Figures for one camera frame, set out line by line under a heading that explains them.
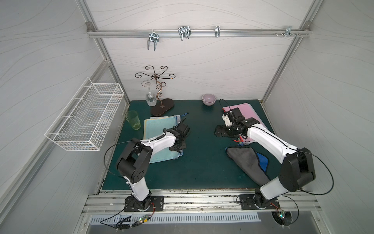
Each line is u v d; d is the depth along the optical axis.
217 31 0.78
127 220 0.72
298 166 0.43
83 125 0.68
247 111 1.17
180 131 0.73
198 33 0.78
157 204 0.73
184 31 0.77
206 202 0.75
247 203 0.73
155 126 1.07
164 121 1.10
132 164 0.46
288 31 0.77
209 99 1.20
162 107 1.15
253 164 0.85
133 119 0.95
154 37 0.78
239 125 0.62
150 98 0.93
